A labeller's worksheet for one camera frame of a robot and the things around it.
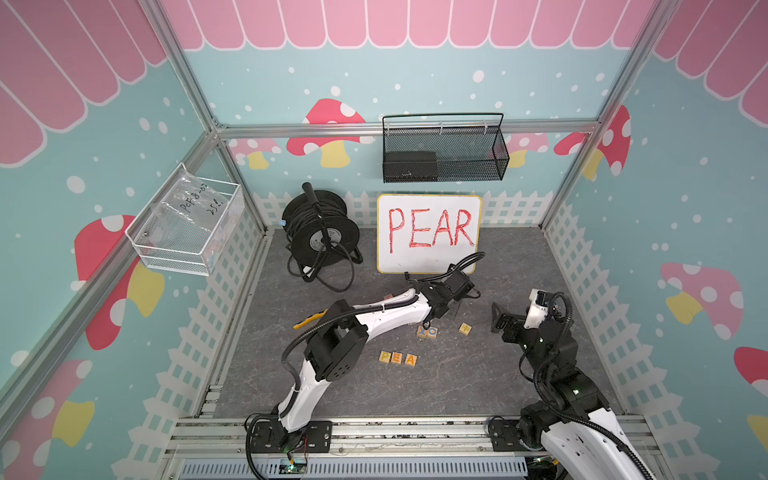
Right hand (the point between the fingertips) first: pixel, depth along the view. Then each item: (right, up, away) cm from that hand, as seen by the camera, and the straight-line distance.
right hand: (508, 305), depth 76 cm
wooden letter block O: (-18, -11, +15) cm, 26 cm away
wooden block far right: (-7, -10, +15) cm, 20 cm away
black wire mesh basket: (-5, +48, +18) cm, 52 cm away
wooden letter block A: (-24, -17, +9) cm, 31 cm away
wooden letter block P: (-32, -17, +11) cm, 38 cm away
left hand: (-14, -2, +15) cm, 21 cm away
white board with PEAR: (-19, +21, +23) cm, 36 cm away
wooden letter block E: (-29, -17, +11) cm, 35 cm away
